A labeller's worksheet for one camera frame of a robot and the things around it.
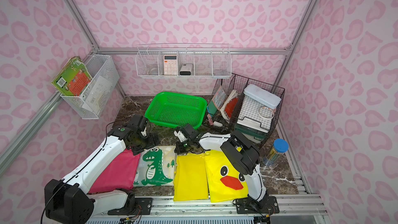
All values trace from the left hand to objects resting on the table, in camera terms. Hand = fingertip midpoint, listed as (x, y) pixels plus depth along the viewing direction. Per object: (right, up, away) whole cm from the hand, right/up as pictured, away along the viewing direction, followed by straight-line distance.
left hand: (154, 142), depth 81 cm
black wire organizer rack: (+35, +9, +19) cm, 41 cm away
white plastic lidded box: (+56, +18, +4) cm, 59 cm away
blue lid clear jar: (+61, 0, -10) cm, 62 cm away
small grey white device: (+16, +40, +9) cm, 44 cm away
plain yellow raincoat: (+19, -18, 0) cm, 27 cm away
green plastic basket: (+5, +17, +29) cm, 34 cm away
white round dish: (-4, +40, +12) cm, 42 cm away
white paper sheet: (-30, +22, 0) cm, 38 cm away
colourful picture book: (+35, +23, +25) cm, 49 cm away
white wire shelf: (+14, +48, +16) cm, 53 cm away
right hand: (+9, -7, +7) cm, 13 cm away
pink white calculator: (+6, +44, +11) cm, 46 cm away
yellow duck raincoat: (+37, -20, -3) cm, 42 cm away
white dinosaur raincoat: (+1, -13, 0) cm, 13 cm away
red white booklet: (+43, +19, +19) cm, 51 cm away
